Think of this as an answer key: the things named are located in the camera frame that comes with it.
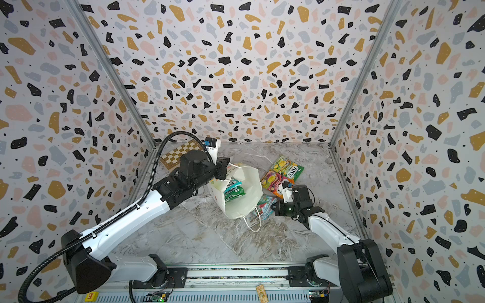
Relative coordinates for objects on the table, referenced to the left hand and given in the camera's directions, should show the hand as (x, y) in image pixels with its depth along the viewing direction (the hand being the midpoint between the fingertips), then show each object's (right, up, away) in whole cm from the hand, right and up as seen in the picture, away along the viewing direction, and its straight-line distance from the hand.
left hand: (231, 158), depth 71 cm
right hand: (+17, -22, +15) cm, 32 cm away
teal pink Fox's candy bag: (+13, -23, +14) cm, 30 cm away
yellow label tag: (-50, -51, -3) cm, 71 cm away
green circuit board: (-28, -52, -1) cm, 59 cm away
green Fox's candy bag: (0, -16, +18) cm, 24 cm away
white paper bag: (+4, -22, +12) cm, 25 cm away
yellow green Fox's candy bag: (+27, -5, +35) cm, 44 cm away
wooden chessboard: (-39, 0, +38) cm, 54 cm away
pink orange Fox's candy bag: (+18, -12, +29) cm, 36 cm away
